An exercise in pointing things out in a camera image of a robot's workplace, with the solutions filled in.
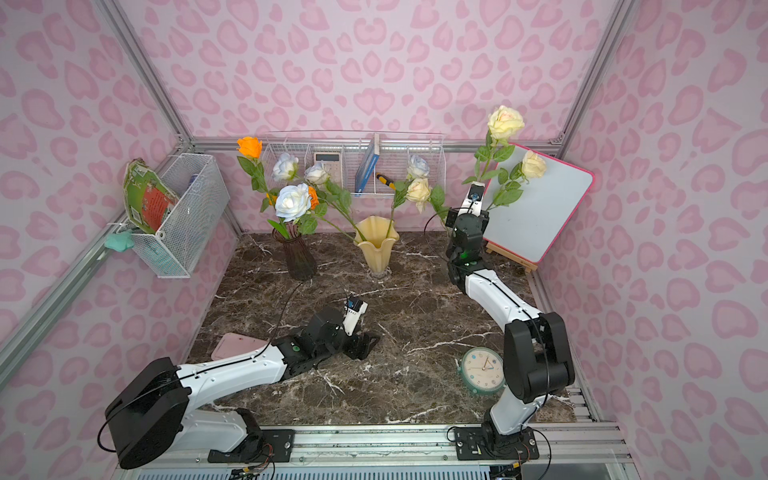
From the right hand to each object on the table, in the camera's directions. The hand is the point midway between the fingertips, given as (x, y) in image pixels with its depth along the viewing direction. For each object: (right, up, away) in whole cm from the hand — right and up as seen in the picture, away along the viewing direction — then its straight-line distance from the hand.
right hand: (469, 197), depth 80 cm
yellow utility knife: (-24, +9, +17) cm, 31 cm away
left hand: (-27, -36, +2) cm, 45 cm away
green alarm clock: (+4, -47, +2) cm, 47 cm away
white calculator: (-40, +13, +15) cm, 45 cm away
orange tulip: (-57, 0, +7) cm, 57 cm away
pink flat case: (-68, -42, +8) cm, 80 cm away
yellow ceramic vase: (-26, -9, +17) cm, 33 cm away
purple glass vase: (-52, -17, +21) cm, 59 cm away
